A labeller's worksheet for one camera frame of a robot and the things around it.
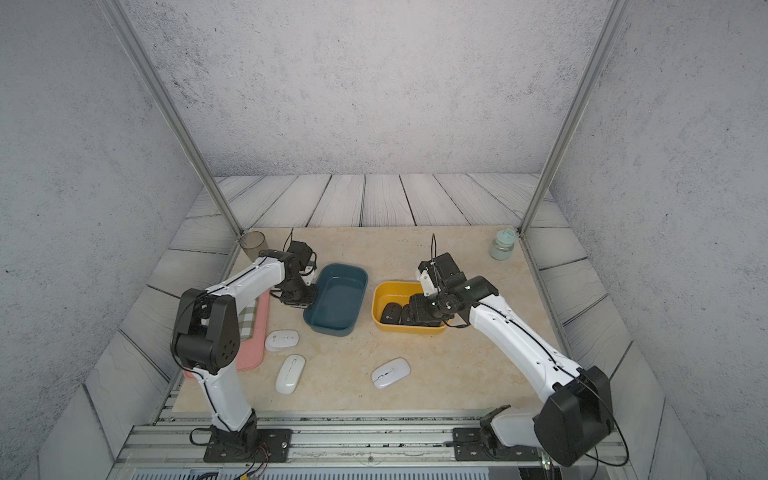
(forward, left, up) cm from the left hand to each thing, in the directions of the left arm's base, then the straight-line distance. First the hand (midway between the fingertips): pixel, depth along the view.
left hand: (315, 305), depth 94 cm
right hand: (-10, -30, +12) cm, 34 cm away
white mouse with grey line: (-20, -23, -3) cm, 31 cm away
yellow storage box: (+6, -27, -4) cm, 28 cm away
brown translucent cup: (+24, +25, +3) cm, 35 cm away
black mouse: (-2, -24, -2) cm, 24 cm away
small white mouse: (-10, +10, -3) cm, 15 cm away
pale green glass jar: (+21, -63, +3) cm, 67 cm away
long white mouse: (-20, +4, -3) cm, 21 cm away
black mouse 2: (-4, -28, -2) cm, 29 cm away
